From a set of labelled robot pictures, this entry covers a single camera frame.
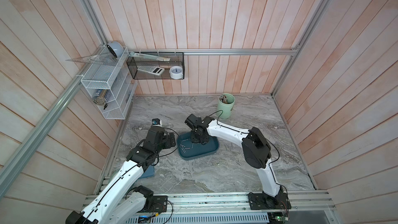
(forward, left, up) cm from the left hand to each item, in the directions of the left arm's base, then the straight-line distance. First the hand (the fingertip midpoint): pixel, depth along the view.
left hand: (166, 138), depth 80 cm
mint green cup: (+25, -36, -6) cm, 45 cm away
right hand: (+6, -15, -12) cm, 20 cm away
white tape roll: (+39, -3, +13) cm, 41 cm away
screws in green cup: (+27, -33, +2) cm, 43 cm away
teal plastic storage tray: (-1, -11, -14) cm, 18 cm away
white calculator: (+43, +12, +11) cm, 46 cm away
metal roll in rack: (+13, +33, +15) cm, 38 cm away
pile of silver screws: (0, -10, -14) cm, 17 cm away
